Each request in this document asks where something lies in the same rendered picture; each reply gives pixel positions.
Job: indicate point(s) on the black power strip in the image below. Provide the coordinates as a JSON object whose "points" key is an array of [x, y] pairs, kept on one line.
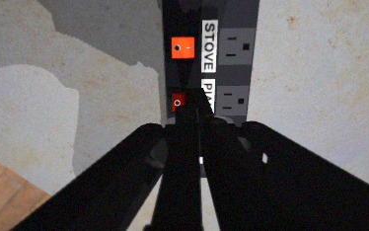
{"points": [[210, 44]]}

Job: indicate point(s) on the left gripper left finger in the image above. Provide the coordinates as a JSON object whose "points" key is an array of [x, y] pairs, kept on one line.
{"points": [[108, 195]]}

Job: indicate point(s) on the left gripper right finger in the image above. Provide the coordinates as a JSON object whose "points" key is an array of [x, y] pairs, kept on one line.
{"points": [[299, 185]]}

